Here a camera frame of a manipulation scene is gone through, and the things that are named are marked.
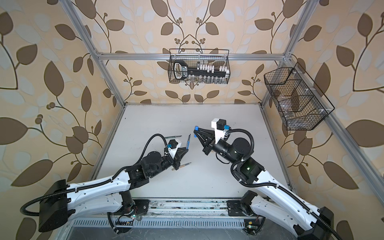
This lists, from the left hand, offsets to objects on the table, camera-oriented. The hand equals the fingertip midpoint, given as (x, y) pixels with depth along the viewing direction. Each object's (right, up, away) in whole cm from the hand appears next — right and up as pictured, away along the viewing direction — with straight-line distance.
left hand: (187, 149), depth 71 cm
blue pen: (0, +3, -1) cm, 4 cm away
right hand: (+4, +9, -12) cm, 15 cm away
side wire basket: (+60, +26, +10) cm, 66 cm away
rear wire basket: (+19, +49, +23) cm, 57 cm away
